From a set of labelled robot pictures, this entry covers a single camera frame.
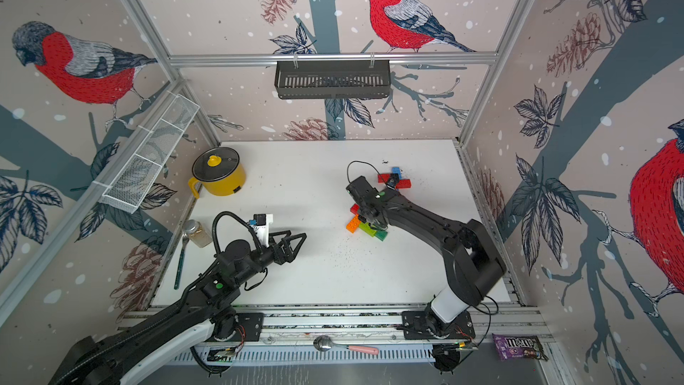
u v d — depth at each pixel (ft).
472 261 1.44
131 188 2.62
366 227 2.95
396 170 3.52
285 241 2.26
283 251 2.29
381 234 2.98
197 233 2.75
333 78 3.47
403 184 3.52
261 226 2.32
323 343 2.38
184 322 1.77
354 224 3.02
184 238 3.01
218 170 3.40
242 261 2.01
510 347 2.25
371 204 2.04
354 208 3.19
